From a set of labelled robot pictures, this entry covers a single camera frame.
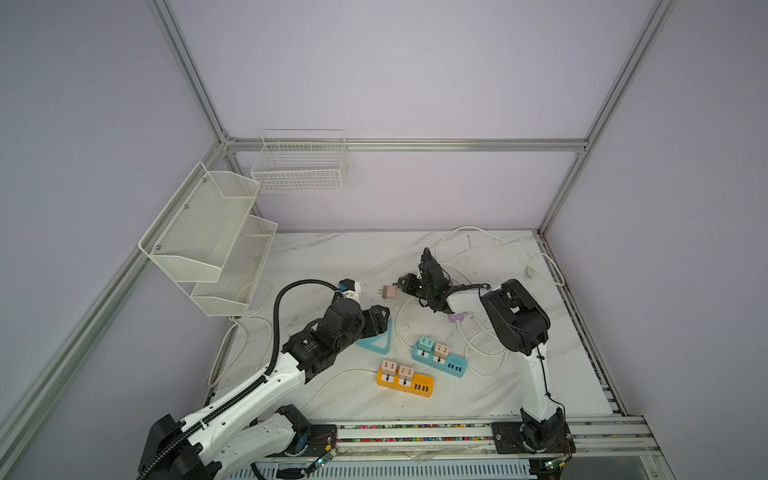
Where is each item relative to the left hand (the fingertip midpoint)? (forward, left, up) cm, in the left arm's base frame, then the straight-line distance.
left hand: (378, 315), depth 77 cm
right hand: (+22, -6, -15) cm, 27 cm away
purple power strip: (+8, -24, -14) cm, 29 cm away
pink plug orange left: (-10, -3, -10) cm, 15 cm away
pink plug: (+18, -2, -16) cm, 24 cm away
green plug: (-3, -13, -11) cm, 17 cm away
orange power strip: (-13, -11, -15) cm, 23 cm away
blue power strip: (-7, -21, -15) cm, 27 cm away
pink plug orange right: (-11, -8, -11) cm, 17 cm away
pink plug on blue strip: (-5, -17, -10) cm, 21 cm away
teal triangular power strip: (-2, 0, -14) cm, 14 cm away
